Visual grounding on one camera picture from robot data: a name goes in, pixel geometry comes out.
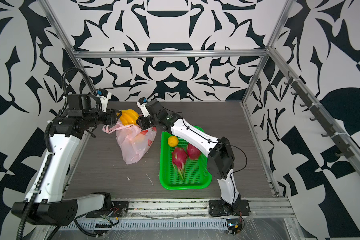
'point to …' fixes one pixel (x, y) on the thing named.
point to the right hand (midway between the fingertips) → (137, 119)
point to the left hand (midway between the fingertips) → (115, 109)
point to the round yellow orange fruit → (173, 141)
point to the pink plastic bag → (133, 141)
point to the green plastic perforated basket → (196, 175)
